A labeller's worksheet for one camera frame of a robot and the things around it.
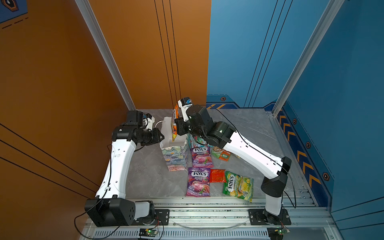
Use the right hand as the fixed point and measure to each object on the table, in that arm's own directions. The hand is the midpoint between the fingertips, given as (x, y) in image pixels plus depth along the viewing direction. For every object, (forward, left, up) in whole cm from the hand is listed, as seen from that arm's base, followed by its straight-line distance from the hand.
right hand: (173, 120), depth 67 cm
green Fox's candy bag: (-18, -33, -35) cm, 51 cm away
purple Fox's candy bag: (-1, -13, -34) cm, 36 cm away
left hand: (0, +8, -12) cm, 14 cm away
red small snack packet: (-11, -22, -36) cm, 43 cm away
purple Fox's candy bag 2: (-15, -11, -34) cm, 39 cm away
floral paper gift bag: (-7, +1, -15) cm, 17 cm away
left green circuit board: (-38, +13, -38) cm, 55 cm away
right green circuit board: (-37, -49, -37) cm, 72 cm away
